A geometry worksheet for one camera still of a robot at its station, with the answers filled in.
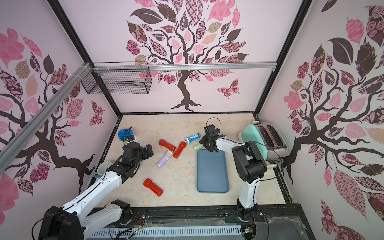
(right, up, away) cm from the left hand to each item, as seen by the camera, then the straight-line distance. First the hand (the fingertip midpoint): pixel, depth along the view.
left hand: (145, 150), depth 85 cm
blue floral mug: (-24, -10, -2) cm, 26 cm away
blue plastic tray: (+39, -13, +3) cm, 42 cm away
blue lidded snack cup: (-18, +9, +10) cm, 23 cm away
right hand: (+34, +4, +14) cm, 37 cm away
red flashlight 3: (+3, -18, -4) cm, 18 cm away
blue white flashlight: (+24, +5, +15) cm, 29 cm away
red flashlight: (+7, +3, +14) cm, 16 cm away
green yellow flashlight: (+31, 0, +12) cm, 33 cm away
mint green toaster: (+71, +7, -1) cm, 71 cm away
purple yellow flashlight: (+8, -8, +6) cm, 13 cm away
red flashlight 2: (+18, -1, +13) cm, 22 cm away
